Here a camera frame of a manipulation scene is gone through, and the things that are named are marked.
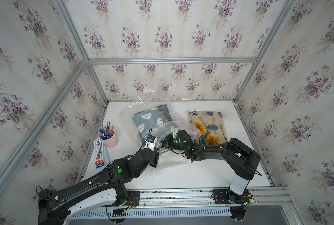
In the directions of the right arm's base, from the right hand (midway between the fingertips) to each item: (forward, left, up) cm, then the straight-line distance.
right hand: (158, 140), depth 81 cm
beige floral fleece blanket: (+16, -34, -10) cm, 39 cm away
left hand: (-9, -1, +5) cm, 10 cm away
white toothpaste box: (-7, +35, -8) cm, 37 cm away
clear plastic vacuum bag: (+42, +13, -9) cm, 45 cm away
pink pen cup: (+1, +31, -2) cm, 31 cm away
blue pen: (+3, +36, -3) cm, 36 cm away
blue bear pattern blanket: (+16, +5, -4) cm, 18 cm away
